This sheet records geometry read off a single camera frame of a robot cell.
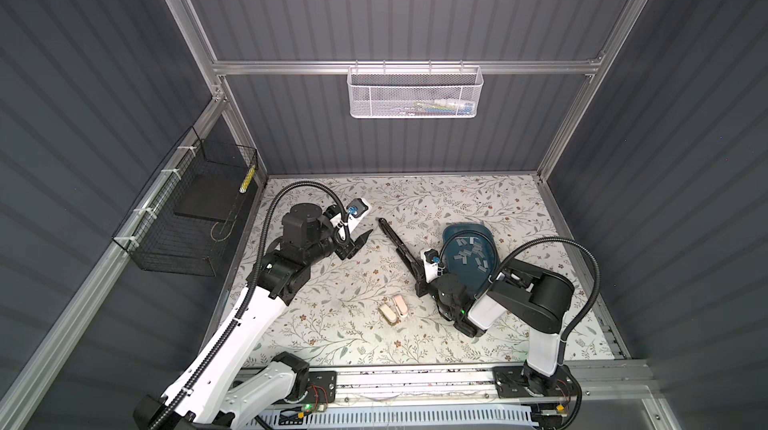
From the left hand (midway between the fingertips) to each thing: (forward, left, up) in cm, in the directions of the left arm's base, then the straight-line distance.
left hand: (357, 217), depth 71 cm
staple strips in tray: (+6, -33, -29) cm, 44 cm away
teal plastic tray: (-13, -28, -9) cm, 32 cm away
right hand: (0, -17, -25) cm, 30 cm away
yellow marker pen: (+14, +31, -2) cm, 34 cm away
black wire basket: (+3, +43, -2) cm, 43 cm away
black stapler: (+1, -15, -25) cm, 29 cm away
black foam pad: (+8, +36, +1) cm, 37 cm away
